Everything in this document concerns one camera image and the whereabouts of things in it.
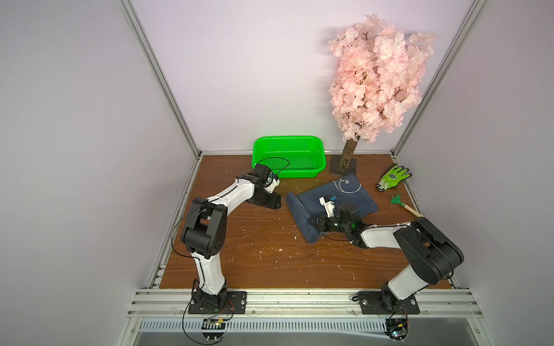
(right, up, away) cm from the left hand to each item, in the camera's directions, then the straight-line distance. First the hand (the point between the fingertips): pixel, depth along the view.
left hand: (278, 202), depth 93 cm
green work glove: (+58, +11, +14) cm, 61 cm away
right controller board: (+40, -38, -23) cm, 60 cm away
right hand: (+13, -5, -6) cm, 15 cm away
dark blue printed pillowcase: (+13, -2, +3) cm, 14 cm away
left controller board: (-22, -39, -21) cm, 49 cm away
